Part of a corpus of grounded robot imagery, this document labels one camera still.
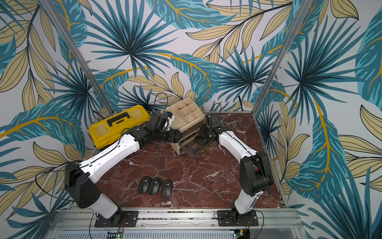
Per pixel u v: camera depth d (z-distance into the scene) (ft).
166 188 2.67
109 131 2.83
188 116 2.73
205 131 2.68
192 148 3.28
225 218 2.41
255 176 1.52
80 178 1.36
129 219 2.38
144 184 2.71
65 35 2.51
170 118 2.39
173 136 2.26
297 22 2.41
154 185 2.69
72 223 2.80
